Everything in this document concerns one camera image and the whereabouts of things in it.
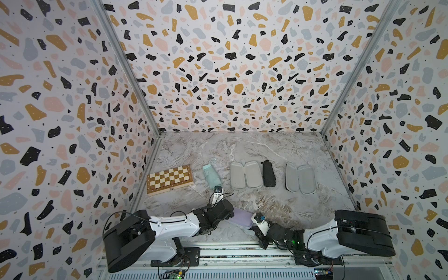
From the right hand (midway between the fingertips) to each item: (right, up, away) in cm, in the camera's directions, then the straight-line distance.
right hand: (250, 232), depth 80 cm
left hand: (-11, +11, +6) cm, 16 cm away
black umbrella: (+12, +23, +20) cm, 33 cm away
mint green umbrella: (-20, +23, +16) cm, 34 cm away
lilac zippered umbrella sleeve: (-4, +8, -2) cm, 9 cm away
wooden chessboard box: (-43, +21, +15) cm, 50 cm away
